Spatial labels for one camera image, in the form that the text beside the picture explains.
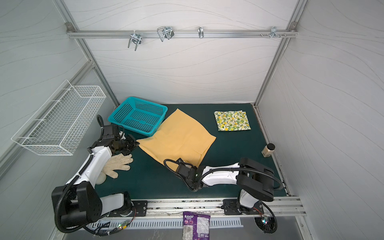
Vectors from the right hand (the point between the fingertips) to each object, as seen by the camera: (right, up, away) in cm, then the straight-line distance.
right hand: (189, 171), depth 85 cm
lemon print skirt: (+31, +29, +23) cm, 48 cm away
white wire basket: (-60, +27, -17) cm, 68 cm away
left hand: (-28, +18, 0) cm, 33 cm away
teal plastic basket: (-40, +32, +28) cm, 58 cm away
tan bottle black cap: (+46, +12, +1) cm, 48 cm away
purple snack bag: (+4, -19, -19) cm, 27 cm away
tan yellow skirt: (-7, +17, +15) cm, 24 cm away
